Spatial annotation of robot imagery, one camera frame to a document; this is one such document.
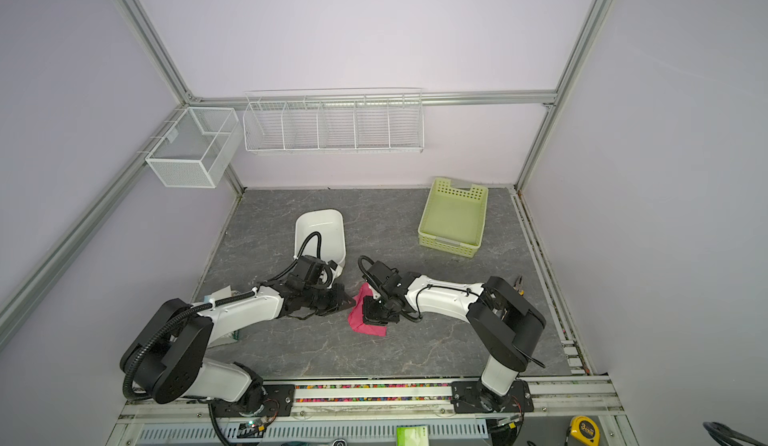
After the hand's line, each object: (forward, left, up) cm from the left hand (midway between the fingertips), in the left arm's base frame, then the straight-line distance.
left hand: (355, 307), depth 85 cm
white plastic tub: (+33, +10, -4) cm, 35 cm away
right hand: (-4, -2, -2) cm, 5 cm away
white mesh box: (+48, +51, +21) cm, 74 cm away
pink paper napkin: (-1, 0, -4) cm, 4 cm away
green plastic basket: (+35, -36, -6) cm, 50 cm away
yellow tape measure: (-32, -53, -2) cm, 62 cm away
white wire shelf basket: (+58, +6, +23) cm, 63 cm away
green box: (-30, -14, -2) cm, 33 cm away
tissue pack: (+7, +38, +1) cm, 39 cm away
